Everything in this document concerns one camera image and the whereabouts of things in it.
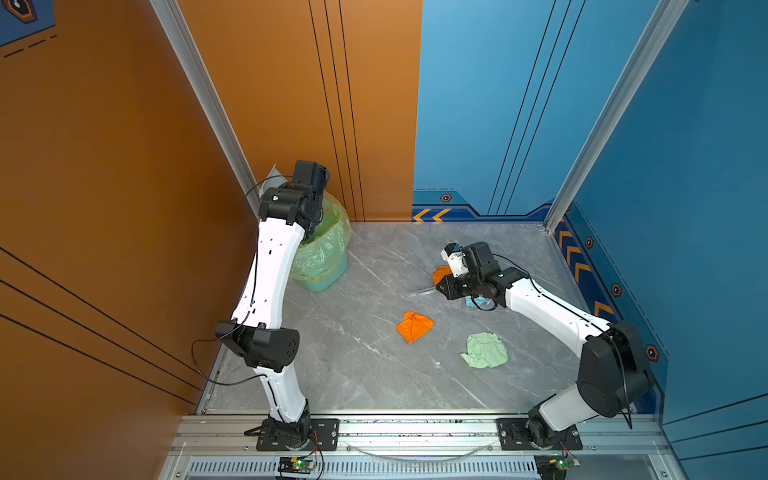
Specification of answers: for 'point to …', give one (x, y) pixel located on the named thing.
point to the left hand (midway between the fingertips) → (268, 209)
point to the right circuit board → (554, 466)
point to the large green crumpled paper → (485, 350)
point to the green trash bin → (332, 281)
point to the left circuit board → (295, 465)
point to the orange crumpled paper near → (414, 325)
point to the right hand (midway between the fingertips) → (437, 286)
